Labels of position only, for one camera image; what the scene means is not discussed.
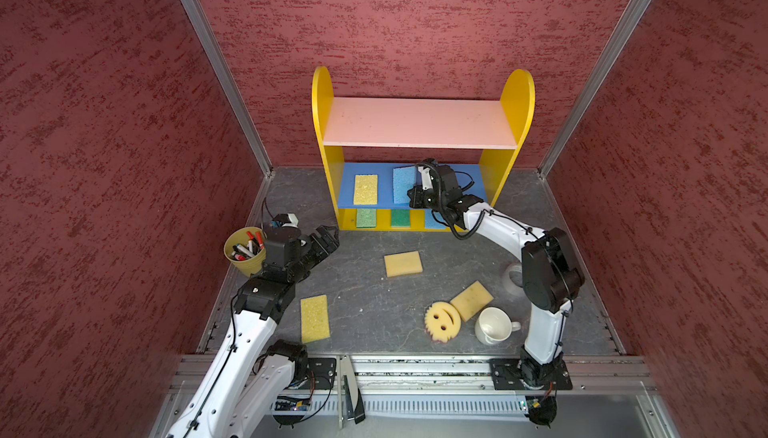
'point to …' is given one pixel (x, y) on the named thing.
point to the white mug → (494, 326)
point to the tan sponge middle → (403, 264)
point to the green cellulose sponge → (365, 218)
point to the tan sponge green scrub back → (401, 218)
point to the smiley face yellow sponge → (442, 321)
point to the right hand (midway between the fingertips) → (407, 196)
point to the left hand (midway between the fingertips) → (329, 243)
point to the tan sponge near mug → (472, 301)
